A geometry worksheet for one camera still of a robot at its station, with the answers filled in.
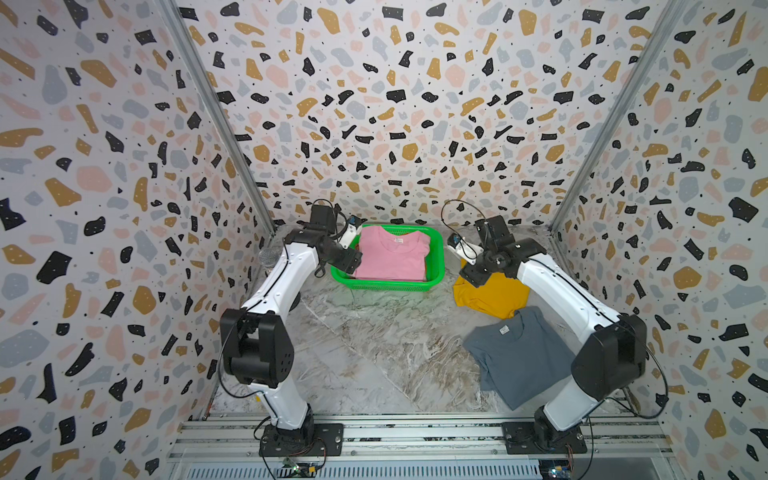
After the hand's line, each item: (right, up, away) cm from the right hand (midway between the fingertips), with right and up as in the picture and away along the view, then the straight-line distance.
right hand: (471, 262), depth 87 cm
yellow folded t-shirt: (+13, -12, +14) cm, 22 cm away
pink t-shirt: (-25, +1, +20) cm, 32 cm away
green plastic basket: (-39, -6, +15) cm, 42 cm away
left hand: (-36, +3, +2) cm, 36 cm away
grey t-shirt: (+15, -28, +1) cm, 32 cm away
